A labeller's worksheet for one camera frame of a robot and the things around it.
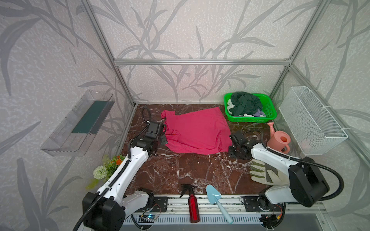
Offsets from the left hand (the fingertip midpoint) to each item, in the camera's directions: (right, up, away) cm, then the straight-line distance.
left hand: (163, 134), depth 81 cm
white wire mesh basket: (+72, +4, -19) cm, 74 cm away
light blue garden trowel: (+28, -32, -5) cm, 43 cm away
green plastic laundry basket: (+74, +16, +27) cm, 81 cm away
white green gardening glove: (+58, -23, +2) cm, 62 cm away
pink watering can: (+69, -4, +5) cm, 70 cm away
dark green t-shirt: (+55, +20, +24) cm, 63 cm away
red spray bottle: (+18, -37, -14) cm, 44 cm away
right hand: (+41, -11, +9) cm, 43 cm away
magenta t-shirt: (+24, -2, +22) cm, 33 cm away
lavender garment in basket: (+67, +13, +26) cm, 73 cm away
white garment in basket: (+47, +18, +34) cm, 61 cm away
